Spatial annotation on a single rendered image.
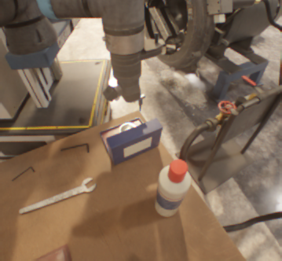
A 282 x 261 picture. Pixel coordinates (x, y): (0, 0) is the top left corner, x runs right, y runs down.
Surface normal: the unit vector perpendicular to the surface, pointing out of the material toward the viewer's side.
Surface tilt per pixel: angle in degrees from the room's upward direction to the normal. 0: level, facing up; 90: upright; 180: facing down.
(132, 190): 0
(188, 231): 0
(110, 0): 88
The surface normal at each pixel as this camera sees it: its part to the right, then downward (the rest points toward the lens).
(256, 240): -0.01, -0.67
